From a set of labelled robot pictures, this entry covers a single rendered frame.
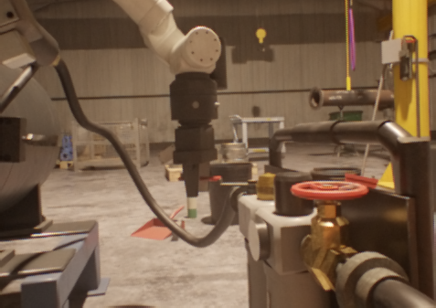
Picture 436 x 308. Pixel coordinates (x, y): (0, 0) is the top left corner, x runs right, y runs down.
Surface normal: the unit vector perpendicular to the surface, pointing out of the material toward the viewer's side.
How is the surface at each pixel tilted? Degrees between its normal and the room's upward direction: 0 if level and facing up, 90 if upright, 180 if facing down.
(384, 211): 90
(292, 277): 90
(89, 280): 90
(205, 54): 90
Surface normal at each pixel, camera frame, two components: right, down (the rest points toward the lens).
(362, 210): -0.98, 0.05
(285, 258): 0.18, 0.02
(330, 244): -0.21, 0.04
